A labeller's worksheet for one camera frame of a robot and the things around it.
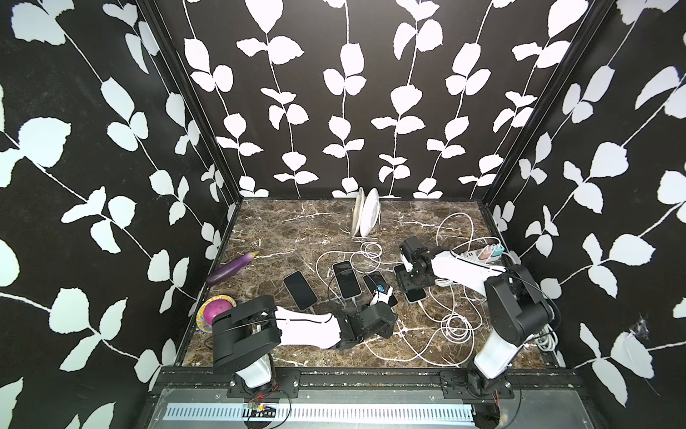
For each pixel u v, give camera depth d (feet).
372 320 2.00
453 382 2.40
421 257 2.29
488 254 3.18
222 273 3.05
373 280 3.12
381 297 2.40
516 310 1.55
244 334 1.52
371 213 3.16
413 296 2.94
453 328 2.77
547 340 2.64
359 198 3.63
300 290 3.05
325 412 2.30
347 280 3.13
